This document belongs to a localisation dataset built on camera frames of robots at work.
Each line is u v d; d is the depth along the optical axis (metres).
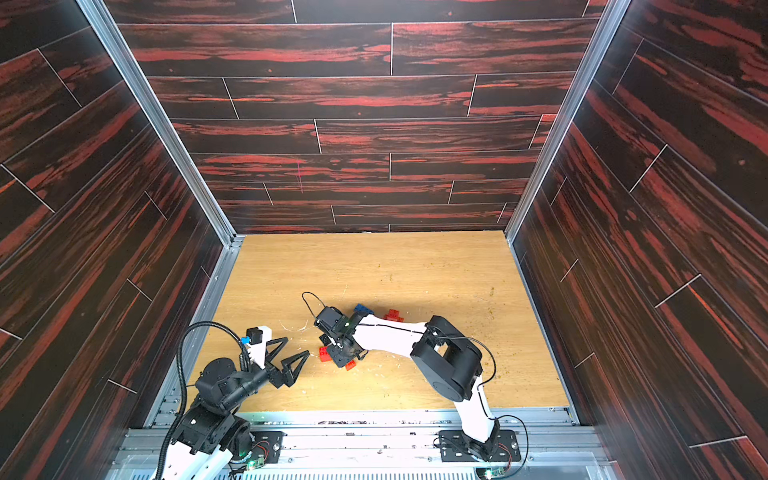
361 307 0.99
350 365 0.88
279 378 0.67
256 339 0.65
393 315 0.88
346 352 0.77
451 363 0.49
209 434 0.56
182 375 0.64
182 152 0.93
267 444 0.73
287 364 0.66
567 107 0.82
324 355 0.86
